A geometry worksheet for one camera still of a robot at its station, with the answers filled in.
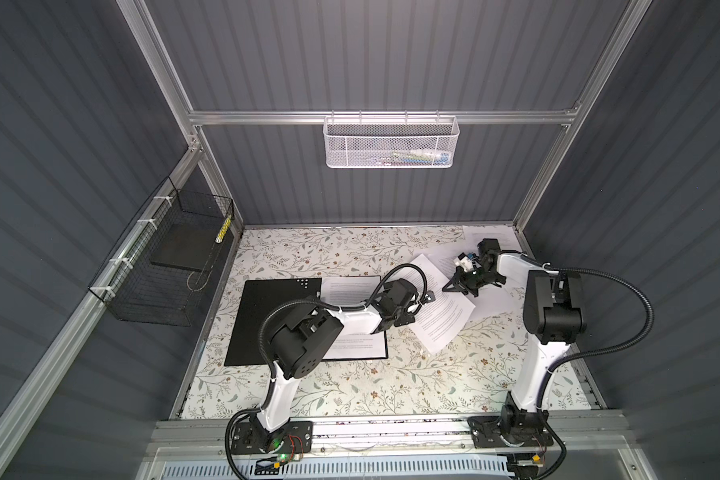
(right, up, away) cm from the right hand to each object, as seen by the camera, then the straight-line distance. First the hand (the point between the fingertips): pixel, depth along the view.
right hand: (448, 290), depth 98 cm
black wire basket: (-79, +9, -25) cm, 83 cm away
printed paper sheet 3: (+2, +11, +14) cm, 18 cm away
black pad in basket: (-72, +14, -24) cm, 77 cm away
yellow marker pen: (-67, +19, -17) cm, 71 cm away
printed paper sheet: (-32, 0, +4) cm, 32 cm away
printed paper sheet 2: (-5, -9, -4) cm, 11 cm away
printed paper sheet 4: (+28, +18, +19) cm, 39 cm away
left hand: (-15, -1, -2) cm, 16 cm away
